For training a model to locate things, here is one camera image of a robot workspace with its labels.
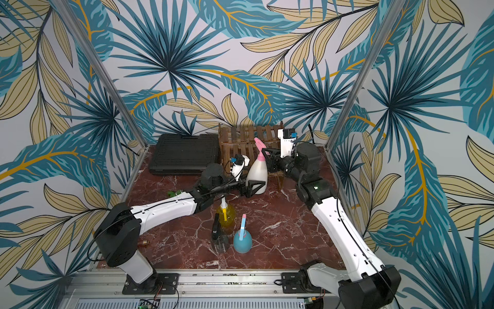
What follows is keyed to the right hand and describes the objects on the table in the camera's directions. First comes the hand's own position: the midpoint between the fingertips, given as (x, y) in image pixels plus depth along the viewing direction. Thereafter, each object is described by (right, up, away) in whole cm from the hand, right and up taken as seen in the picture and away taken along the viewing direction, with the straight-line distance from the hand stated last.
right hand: (249, 155), depth 67 cm
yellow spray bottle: (-9, -23, +10) cm, 27 cm away
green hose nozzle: (-39, -18, +30) cm, 53 cm away
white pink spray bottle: (+4, -6, +5) cm, 8 cm away
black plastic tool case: (-44, +3, +48) cm, 65 cm away
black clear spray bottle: (-12, -35, +11) cm, 38 cm away
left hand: (+4, -9, +8) cm, 13 cm away
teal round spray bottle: (-3, -30, +2) cm, 30 cm away
